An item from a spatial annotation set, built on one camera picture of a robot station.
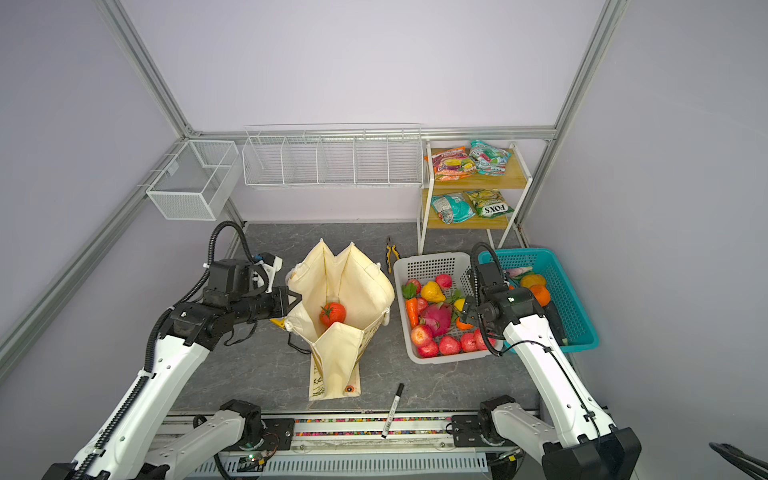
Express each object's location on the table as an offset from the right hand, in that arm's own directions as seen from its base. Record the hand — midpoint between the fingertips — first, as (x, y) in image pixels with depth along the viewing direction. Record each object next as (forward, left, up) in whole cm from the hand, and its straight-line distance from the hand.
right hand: (487, 319), depth 76 cm
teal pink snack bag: (+42, -4, +20) cm, 46 cm away
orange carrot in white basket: (+8, +19, -10) cm, 23 cm away
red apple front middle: (-2, +9, -11) cm, 14 cm away
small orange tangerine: (+3, +4, -11) cm, 12 cm away
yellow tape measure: (-7, +48, +13) cm, 50 cm away
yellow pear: (+15, +12, -11) cm, 22 cm away
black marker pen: (-13, +23, -16) cm, 31 cm away
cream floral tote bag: (+13, +40, -12) cm, 44 cm away
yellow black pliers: (+36, +27, -16) cm, 48 cm away
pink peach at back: (+20, +8, -12) cm, 24 cm away
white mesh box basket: (+45, +90, +10) cm, 101 cm away
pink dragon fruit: (+4, +12, -8) cm, 15 cm away
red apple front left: (-4, +15, -11) cm, 19 cm away
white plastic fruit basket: (+24, +3, -10) cm, 27 cm away
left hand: (+1, +47, +7) cm, 47 cm away
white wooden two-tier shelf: (+35, -1, +15) cm, 38 cm away
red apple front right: (-2, +2, -10) cm, 10 cm away
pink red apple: (-2, +17, -5) cm, 18 cm away
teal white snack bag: (+39, +5, +2) cm, 40 cm away
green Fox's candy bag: (+43, -8, +2) cm, 43 cm away
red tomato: (+7, +43, -8) cm, 44 cm away
